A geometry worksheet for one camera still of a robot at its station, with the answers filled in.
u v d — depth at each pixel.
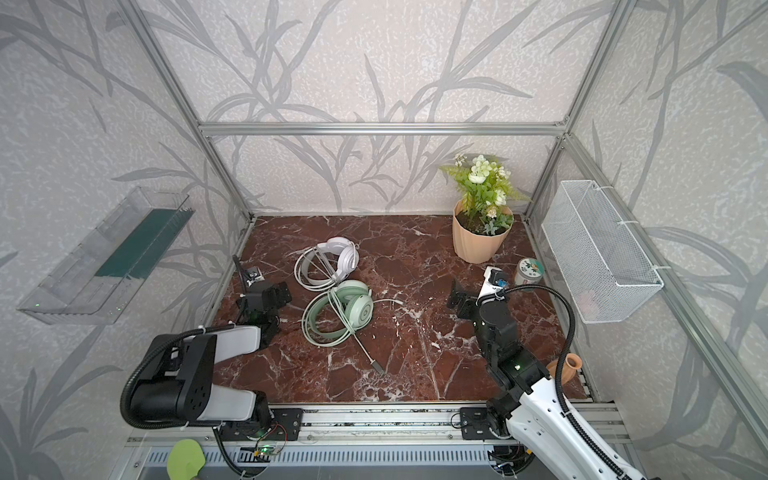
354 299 0.87
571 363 0.72
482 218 0.99
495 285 0.62
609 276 0.61
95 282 0.64
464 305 0.66
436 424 0.75
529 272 0.93
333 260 1.06
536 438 0.57
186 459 0.69
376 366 0.83
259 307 0.71
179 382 0.44
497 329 0.52
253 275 0.79
